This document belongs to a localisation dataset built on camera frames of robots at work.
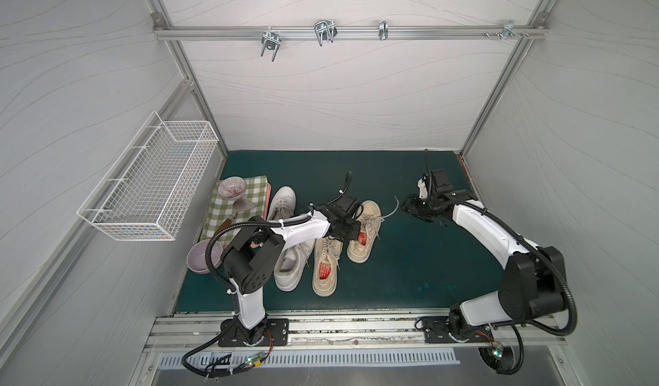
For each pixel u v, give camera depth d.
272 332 0.74
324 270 0.82
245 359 0.70
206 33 0.78
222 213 0.99
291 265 0.80
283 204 0.91
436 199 0.69
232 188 1.05
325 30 0.77
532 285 0.43
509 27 0.77
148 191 0.69
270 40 0.79
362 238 0.90
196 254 0.83
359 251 0.84
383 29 0.78
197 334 0.75
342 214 0.71
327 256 0.81
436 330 0.73
